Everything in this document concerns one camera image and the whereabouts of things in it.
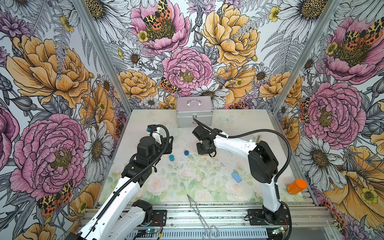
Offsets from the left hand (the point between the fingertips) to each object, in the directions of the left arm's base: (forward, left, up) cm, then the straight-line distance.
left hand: (170, 142), depth 76 cm
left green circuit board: (-35, +8, -22) cm, 42 cm away
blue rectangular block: (-10, -36, -21) cm, 43 cm away
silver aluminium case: (+32, -17, -7) cm, 37 cm away
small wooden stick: (+17, -57, -22) cm, 63 cm away
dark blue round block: (+6, -7, -21) cm, 23 cm away
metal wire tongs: (-35, -21, -22) cm, 46 cm away
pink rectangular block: (-2, -18, -10) cm, 21 cm away
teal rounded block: (+3, +2, -21) cm, 22 cm away
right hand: (+2, -18, -17) cm, 25 cm away
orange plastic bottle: (-18, -63, -13) cm, 67 cm away
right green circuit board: (-35, -51, -22) cm, 66 cm away
